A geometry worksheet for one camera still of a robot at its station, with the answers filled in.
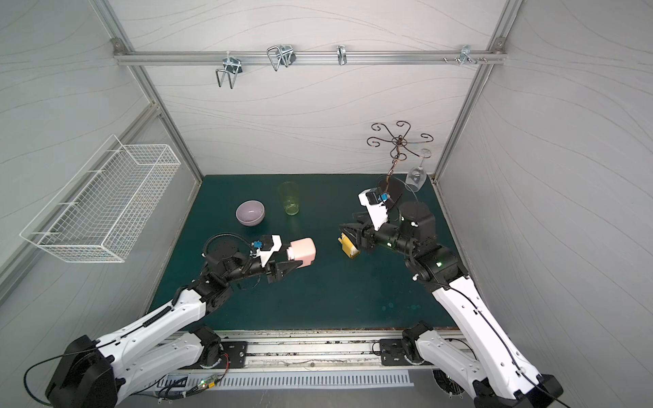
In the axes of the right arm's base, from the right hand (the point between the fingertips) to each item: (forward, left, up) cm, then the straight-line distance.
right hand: (348, 220), depth 65 cm
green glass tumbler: (+29, +24, -22) cm, 44 cm away
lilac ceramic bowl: (+22, +40, -29) cm, 54 cm away
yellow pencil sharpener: (+7, -1, -27) cm, 28 cm away
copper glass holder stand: (+36, -18, -4) cm, 40 cm away
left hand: (-5, +14, -10) cm, 18 cm away
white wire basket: (0, +68, -1) cm, 68 cm away
